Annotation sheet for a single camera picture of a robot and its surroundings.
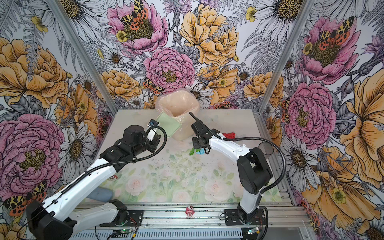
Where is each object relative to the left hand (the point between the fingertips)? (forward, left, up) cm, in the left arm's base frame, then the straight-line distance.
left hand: (156, 139), depth 77 cm
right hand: (+4, -23, -13) cm, 27 cm away
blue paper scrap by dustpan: (+5, -24, -21) cm, 32 cm away
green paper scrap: (+5, -18, -22) cm, 29 cm away
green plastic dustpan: (+9, -6, +1) cm, 11 cm away
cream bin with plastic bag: (+32, -12, -6) cm, 34 cm away
